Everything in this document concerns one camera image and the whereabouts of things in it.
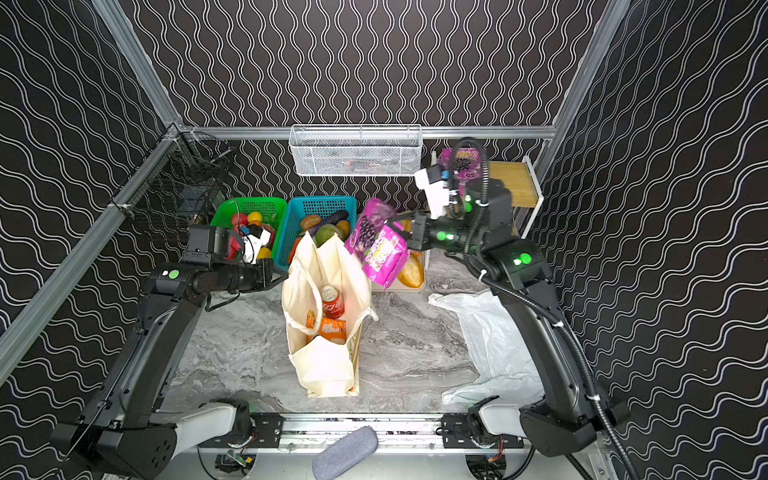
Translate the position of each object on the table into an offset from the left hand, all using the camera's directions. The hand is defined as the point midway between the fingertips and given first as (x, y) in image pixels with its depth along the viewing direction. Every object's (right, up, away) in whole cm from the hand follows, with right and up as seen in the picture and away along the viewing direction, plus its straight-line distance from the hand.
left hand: (292, 274), depth 70 cm
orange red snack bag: (+6, -17, +17) cm, 25 cm away
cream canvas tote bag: (+9, -22, -2) cm, 23 cm away
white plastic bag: (+54, -23, +18) cm, 62 cm away
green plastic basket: (-23, +22, +47) cm, 57 cm away
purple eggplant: (+1, +18, +46) cm, 49 cm away
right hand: (+22, +11, -13) cm, 28 cm away
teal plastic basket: (-13, +22, +44) cm, 51 cm away
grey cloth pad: (+12, -41, -1) cm, 43 cm away
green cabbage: (+1, +12, +33) cm, 35 cm away
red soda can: (+7, -10, +17) cm, 21 cm away
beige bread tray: (+25, -6, +32) cm, 42 cm away
